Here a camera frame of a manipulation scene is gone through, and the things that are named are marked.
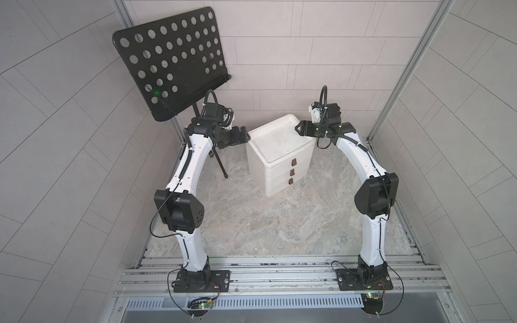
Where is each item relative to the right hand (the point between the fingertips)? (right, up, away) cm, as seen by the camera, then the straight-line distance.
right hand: (301, 125), depth 91 cm
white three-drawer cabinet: (-11, -14, -11) cm, 20 cm away
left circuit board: (-39, -65, -21) cm, 79 cm away
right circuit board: (+21, -64, -23) cm, 71 cm away
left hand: (-25, -5, -8) cm, 26 cm away
